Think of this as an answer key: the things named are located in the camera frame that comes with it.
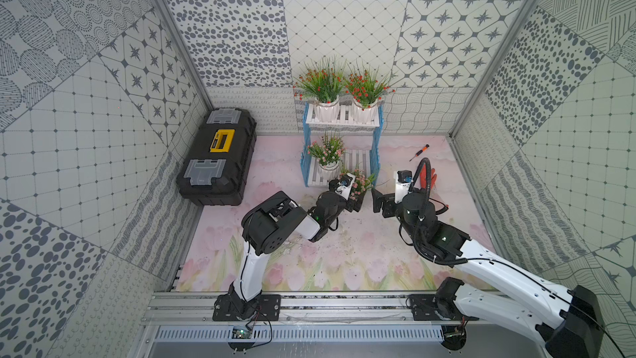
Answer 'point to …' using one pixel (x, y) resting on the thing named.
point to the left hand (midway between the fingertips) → (364, 188)
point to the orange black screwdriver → (424, 149)
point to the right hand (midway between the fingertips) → (387, 189)
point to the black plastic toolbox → (215, 170)
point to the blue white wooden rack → (362, 143)
